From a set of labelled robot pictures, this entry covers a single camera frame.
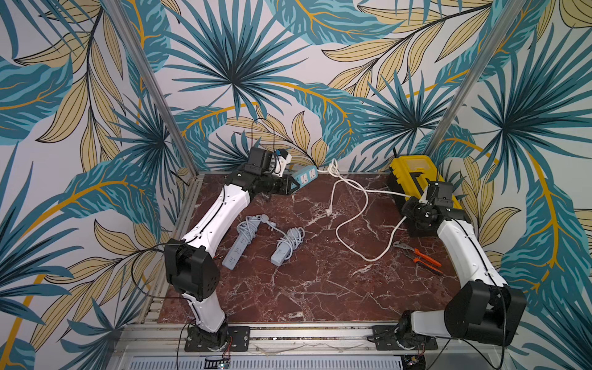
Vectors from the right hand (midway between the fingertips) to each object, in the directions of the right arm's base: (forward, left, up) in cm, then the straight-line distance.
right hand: (407, 207), depth 84 cm
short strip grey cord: (-5, +41, -12) cm, 43 cm away
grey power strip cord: (-1, +60, -11) cm, 61 cm away
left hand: (+3, +40, +8) cm, 41 cm away
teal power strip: (+8, +37, +10) cm, 39 cm away
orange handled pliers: (-10, -6, -18) cm, 22 cm away
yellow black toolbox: (+18, -8, -1) cm, 20 cm away
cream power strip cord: (+9, +13, -1) cm, 15 cm away
